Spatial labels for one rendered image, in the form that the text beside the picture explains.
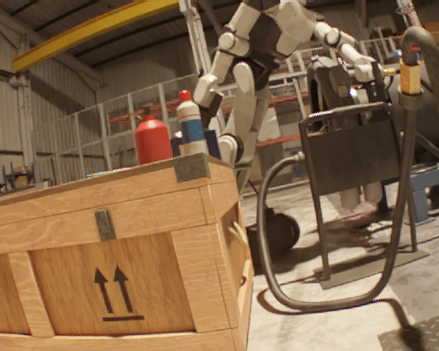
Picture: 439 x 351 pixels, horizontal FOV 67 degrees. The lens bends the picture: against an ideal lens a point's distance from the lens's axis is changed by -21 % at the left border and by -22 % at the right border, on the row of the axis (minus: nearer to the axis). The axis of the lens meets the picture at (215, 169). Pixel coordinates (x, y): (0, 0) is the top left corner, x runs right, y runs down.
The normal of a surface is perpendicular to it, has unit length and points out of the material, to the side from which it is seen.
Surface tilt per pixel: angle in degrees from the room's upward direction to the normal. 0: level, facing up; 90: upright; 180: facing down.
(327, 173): 90
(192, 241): 90
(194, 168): 90
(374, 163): 90
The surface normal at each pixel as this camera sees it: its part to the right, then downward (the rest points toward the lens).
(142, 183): -0.11, -0.02
